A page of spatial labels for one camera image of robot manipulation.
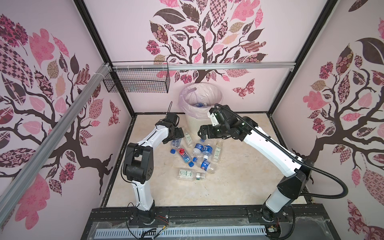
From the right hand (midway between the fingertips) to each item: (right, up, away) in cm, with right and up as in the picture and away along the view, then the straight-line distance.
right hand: (205, 131), depth 74 cm
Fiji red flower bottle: (-11, -16, +16) cm, 25 cm away
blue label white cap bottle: (+2, -13, +18) cm, 23 cm away
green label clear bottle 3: (+9, -13, +18) cm, 24 cm away
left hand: (-18, -5, +21) cm, 28 cm away
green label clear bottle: (-9, -7, +23) cm, 26 cm away
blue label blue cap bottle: (-4, -13, +21) cm, 24 cm away
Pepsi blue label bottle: (+1, -21, +11) cm, 24 cm away
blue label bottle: (-1, +18, +31) cm, 36 cm away
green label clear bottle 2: (-8, -25, +7) cm, 27 cm away
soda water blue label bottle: (-18, -9, +24) cm, 31 cm away
